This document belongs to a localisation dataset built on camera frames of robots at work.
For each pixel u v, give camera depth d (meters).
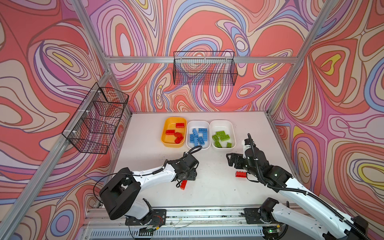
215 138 1.02
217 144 0.98
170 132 1.05
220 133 1.05
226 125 1.08
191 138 1.01
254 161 0.54
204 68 0.96
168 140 1.04
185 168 0.66
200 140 1.01
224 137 1.02
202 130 1.05
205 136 1.04
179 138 1.02
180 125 1.08
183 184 0.83
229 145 0.98
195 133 1.05
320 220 0.43
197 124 1.08
